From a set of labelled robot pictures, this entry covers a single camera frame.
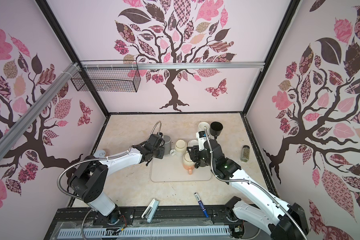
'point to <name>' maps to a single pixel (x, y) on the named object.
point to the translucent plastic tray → (170, 168)
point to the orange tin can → (100, 153)
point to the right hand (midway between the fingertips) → (190, 146)
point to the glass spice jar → (245, 153)
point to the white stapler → (149, 212)
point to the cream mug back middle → (180, 147)
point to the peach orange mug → (188, 163)
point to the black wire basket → (107, 76)
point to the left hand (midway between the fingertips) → (160, 151)
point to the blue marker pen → (204, 211)
